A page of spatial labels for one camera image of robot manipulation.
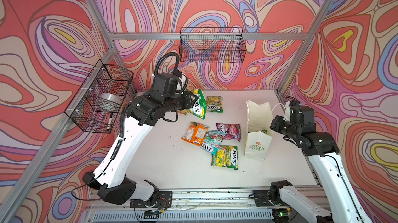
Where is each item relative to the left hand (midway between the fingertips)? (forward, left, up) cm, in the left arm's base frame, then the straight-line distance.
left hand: (197, 96), depth 63 cm
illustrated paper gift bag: (+4, -36, -33) cm, 49 cm away
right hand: (-4, -35, -14) cm, 38 cm away
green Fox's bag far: (+27, -11, -37) cm, 47 cm away
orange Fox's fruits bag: (+3, +2, -36) cm, 36 cm away
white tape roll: (+3, +41, -7) cm, 42 cm away
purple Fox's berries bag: (+4, -21, -36) cm, 42 cm away
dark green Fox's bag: (+2, -39, -32) cm, 50 cm away
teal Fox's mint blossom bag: (-2, -8, -35) cm, 36 cm away
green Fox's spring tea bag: (-11, -16, -37) cm, 42 cm away
